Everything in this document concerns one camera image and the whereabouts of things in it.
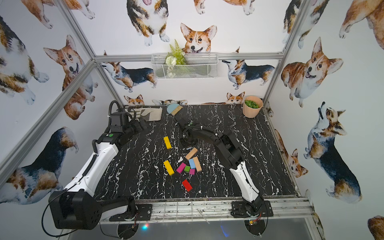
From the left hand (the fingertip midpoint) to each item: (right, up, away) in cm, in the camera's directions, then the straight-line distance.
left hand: (141, 120), depth 82 cm
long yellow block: (+14, -28, +6) cm, 32 cm away
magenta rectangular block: (+21, -28, +6) cm, 35 cm away
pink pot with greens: (+69, +11, +24) cm, 74 cm away
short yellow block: (+11, -15, +16) cm, 24 cm away
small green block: (+25, -28, +5) cm, 38 cm away
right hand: (+23, -16, +14) cm, 31 cm away
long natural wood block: (+27, -21, +11) cm, 36 cm away
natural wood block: (+31, -26, +8) cm, 41 cm away
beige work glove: (-9, +4, +32) cm, 34 cm away
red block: (+25, -35, 0) cm, 43 cm away
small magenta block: (+28, -29, +4) cm, 41 cm away
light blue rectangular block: (+27, -26, +8) cm, 39 cm away
